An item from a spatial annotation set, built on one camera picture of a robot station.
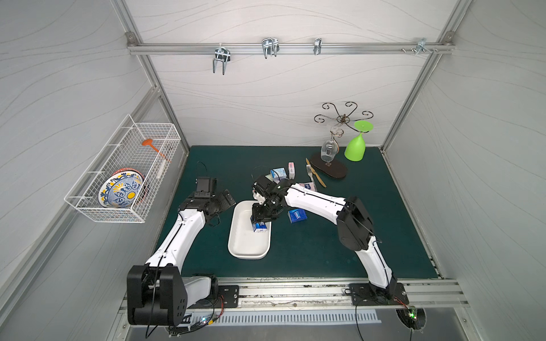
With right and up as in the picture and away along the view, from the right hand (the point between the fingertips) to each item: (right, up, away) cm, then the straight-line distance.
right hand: (254, 221), depth 85 cm
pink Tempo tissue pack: (+25, +13, +16) cm, 33 cm away
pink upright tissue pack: (+17, +20, +20) cm, 33 cm away
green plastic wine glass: (+43, +30, +4) cm, 53 cm away
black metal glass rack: (+41, +21, +25) cm, 53 cm away
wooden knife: (+29, +19, +25) cm, 43 cm away
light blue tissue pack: (+9, +18, +19) cm, 28 cm away
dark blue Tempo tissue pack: (+3, -1, -4) cm, 5 cm away
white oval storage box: (-5, -9, +1) cm, 11 cm away
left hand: (-12, +7, 0) cm, 14 cm away
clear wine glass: (+32, +30, +6) cm, 45 cm away
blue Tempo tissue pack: (+18, +1, +6) cm, 19 cm away
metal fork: (+26, +20, +25) cm, 41 cm away
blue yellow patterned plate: (-37, +15, -22) cm, 46 cm away
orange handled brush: (-39, +31, -6) cm, 50 cm away
